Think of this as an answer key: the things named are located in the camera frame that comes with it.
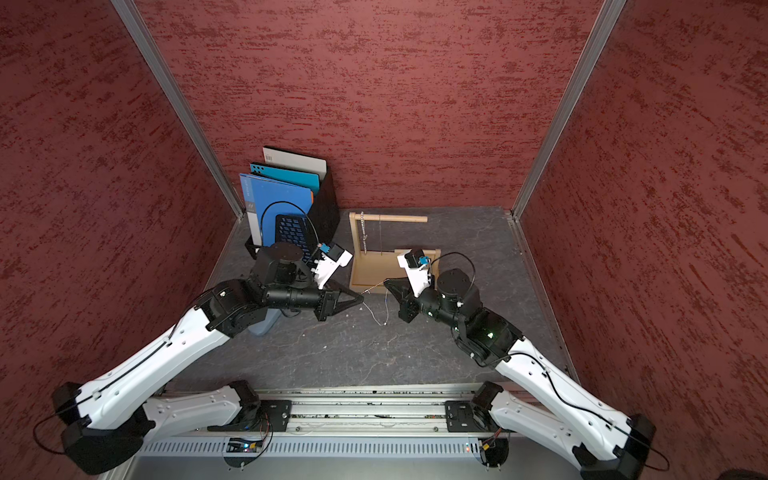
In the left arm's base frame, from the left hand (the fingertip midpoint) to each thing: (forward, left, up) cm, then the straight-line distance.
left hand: (356, 307), depth 62 cm
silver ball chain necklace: (+4, -6, -5) cm, 9 cm away
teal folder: (+46, +26, -2) cm, 53 cm away
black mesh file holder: (+29, +18, -10) cm, 35 cm away
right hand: (+5, -6, -1) cm, 8 cm away
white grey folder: (+54, +27, -2) cm, 61 cm away
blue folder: (+38, +30, -4) cm, 48 cm away
